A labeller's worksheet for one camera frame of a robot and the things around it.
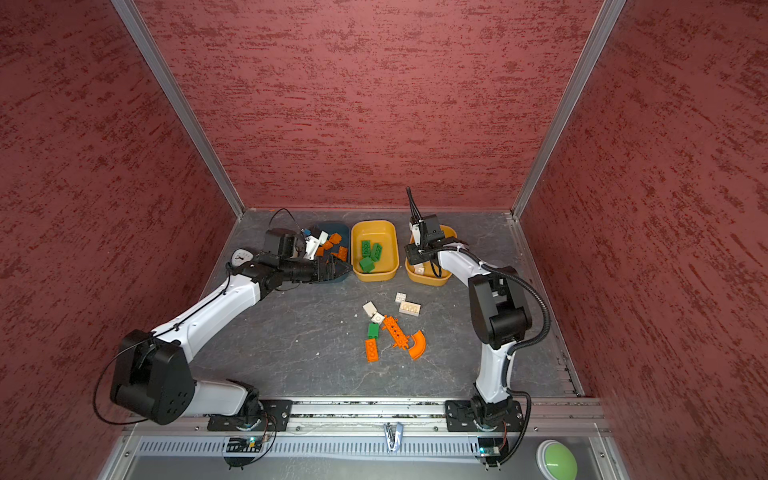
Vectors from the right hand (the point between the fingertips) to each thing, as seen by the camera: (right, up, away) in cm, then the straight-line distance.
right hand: (417, 253), depth 99 cm
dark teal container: (-31, +9, +8) cm, 34 cm away
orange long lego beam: (-9, -21, -10) cm, 25 cm away
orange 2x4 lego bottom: (-14, -28, -14) cm, 34 cm away
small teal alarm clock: (-61, -1, +2) cm, 61 cm away
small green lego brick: (-17, -4, 0) cm, 17 cm away
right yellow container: (+3, -8, -4) cm, 9 cm away
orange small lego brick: (-27, -1, +7) cm, 28 cm away
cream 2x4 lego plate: (-3, -17, -7) cm, 19 cm away
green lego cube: (-14, -22, -12) cm, 29 cm away
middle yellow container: (-12, +8, +9) cm, 17 cm away
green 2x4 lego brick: (-18, +2, +8) cm, 20 cm away
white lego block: (-16, -17, -6) cm, 24 cm away
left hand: (-23, -5, -18) cm, 30 cm away
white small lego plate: (-13, -20, -7) cm, 25 cm away
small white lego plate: (-6, -14, -4) cm, 16 cm away
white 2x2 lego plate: (+1, -5, +2) cm, 6 cm away
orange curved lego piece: (0, -27, -13) cm, 30 cm away
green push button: (+29, -46, -32) cm, 63 cm away
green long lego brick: (-14, +1, +7) cm, 16 cm away
